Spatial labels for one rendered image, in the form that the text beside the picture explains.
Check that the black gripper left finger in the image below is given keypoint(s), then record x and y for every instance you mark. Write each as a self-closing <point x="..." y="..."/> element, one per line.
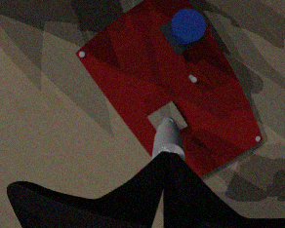
<point x="132" y="205"/>

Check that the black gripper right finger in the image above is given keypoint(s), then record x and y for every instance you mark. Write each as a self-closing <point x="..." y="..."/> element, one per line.
<point x="189" y="203"/>

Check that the red circuit board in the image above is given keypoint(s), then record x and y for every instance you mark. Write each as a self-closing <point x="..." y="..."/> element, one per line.
<point x="159" y="59"/>

